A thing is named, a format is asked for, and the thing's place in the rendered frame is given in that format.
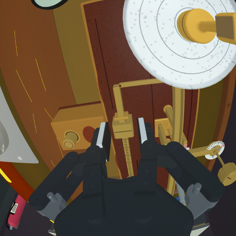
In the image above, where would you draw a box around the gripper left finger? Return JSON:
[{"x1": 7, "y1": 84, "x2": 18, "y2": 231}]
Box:
[{"x1": 28, "y1": 121, "x2": 112, "y2": 211}]

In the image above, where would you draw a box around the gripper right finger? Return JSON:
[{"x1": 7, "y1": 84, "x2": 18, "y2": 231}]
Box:
[{"x1": 136, "y1": 117, "x2": 225, "y2": 202}]

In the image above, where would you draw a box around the brass knurled brake button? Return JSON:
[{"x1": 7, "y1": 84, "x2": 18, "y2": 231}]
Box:
[{"x1": 62, "y1": 131, "x2": 80, "y2": 149}]

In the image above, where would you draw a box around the brass rider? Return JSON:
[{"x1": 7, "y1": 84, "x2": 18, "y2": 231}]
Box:
[{"x1": 112, "y1": 111, "x2": 134, "y2": 139}]

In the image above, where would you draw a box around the brass brake box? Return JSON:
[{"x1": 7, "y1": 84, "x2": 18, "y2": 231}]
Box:
[{"x1": 50, "y1": 103, "x2": 106, "y2": 151}]

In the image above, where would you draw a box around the brass balance beam with scale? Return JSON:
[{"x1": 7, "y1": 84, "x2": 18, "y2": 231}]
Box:
[{"x1": 113, "y1": 78, "x2": 163, "y2": 178}]

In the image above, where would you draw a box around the brass knurled zero knob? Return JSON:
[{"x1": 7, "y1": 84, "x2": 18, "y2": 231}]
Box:
[{"x1": 213, "y1": 150, "x2": 236, "y2": 186}]

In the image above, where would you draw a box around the dark red wooden balance base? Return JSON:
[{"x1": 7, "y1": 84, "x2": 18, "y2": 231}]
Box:
[{"x1": 80, "y1": 0, "x2": 200, "y2": 185}]

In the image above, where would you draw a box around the white speckled balance pan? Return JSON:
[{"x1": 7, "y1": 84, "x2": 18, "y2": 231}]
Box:
[{"x1": 122, "y1": 0, "x2": 236, "y2": 90}]

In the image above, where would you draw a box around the brass pan hanger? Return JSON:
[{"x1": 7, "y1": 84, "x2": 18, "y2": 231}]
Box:
[{"x1": 176, "y1": 8, "x2": 236, "y2": 45}]

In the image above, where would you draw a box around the white pointer dial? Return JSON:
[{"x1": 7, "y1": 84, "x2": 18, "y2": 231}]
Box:
[{"x1": 205, "y1": 141, "x2": 225, "y2": 160}]

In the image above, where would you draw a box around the grey tray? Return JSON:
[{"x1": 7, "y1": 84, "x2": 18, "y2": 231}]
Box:
[{"x1": 0, "y1": 88, "x2": 39, "y2": 165}]

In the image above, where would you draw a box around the pink marker with label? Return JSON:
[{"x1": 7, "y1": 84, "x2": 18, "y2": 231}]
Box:
[{"x1": 6, "y1": 194, "x2": 27, "y2": 231}]

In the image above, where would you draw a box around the olive mat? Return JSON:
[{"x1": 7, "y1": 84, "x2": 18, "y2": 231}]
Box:
[{"x1": 52, "y1": 7, "x2": 225, "y2": 167}]

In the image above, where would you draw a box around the black rimmed pale green dish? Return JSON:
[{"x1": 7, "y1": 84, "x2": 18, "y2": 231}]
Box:
[{"x1": 30, "y1": 0, "x2": 69, "y2": 10}]

